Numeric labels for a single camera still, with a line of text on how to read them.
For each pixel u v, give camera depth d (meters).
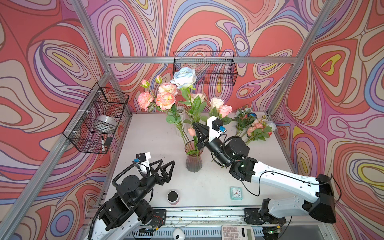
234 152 0.44
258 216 0.73
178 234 0.67
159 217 0.73
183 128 0.75
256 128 1.02
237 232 0.68
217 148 0.52
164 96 0.56
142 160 0.55
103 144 0.72
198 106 0.52
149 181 0.56
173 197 0.75
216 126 0.46
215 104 0.65
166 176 0.56
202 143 0.51
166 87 0.58
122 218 0.47
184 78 0.43
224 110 0.63
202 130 0.53
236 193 0.80
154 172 0.55
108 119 0.74
